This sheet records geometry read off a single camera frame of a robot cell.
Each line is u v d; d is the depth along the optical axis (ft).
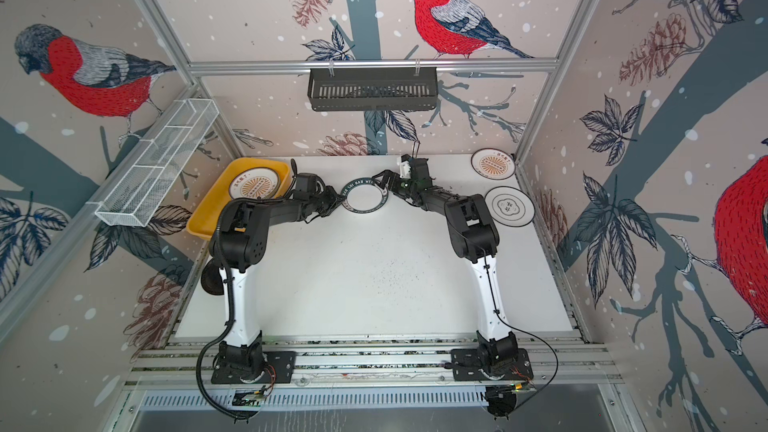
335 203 3.19
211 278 2.88
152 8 2.57
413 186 2.94
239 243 1.90
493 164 3.88
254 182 3.62
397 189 3.17
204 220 3.32
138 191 2.36
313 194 2.94
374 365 2.46
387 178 3.20
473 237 2.07
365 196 3.54
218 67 3.06
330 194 3.21
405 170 3.28
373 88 3.46
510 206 3.47
